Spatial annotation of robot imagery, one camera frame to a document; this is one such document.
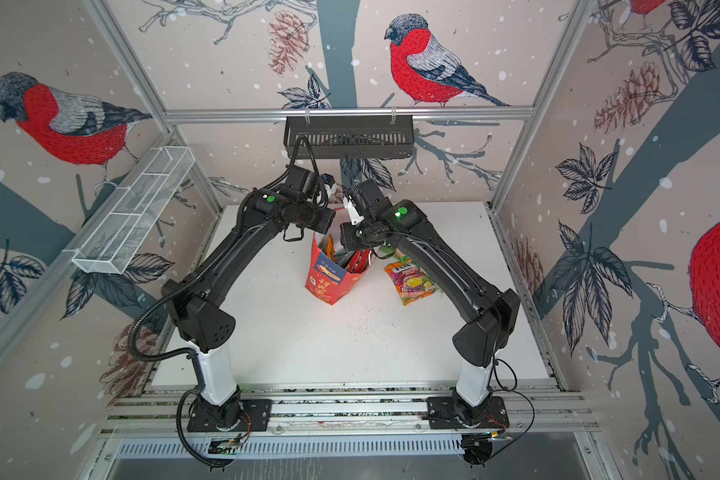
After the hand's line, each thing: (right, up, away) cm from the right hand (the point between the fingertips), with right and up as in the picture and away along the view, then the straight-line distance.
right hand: (341, 242), depth 76 cm
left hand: (-4, +7, +5) cm, 9 cm away
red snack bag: (+5, -6, +7) cm, 11 cm away
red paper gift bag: (-4, -10, +3) cm, 11 cm away
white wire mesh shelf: (-56, +8, +2) cm, 57 cm away
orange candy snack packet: (+21, -14, +19) cm, 32 cm away
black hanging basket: (+1, +37, +28) cm, 46 cm away
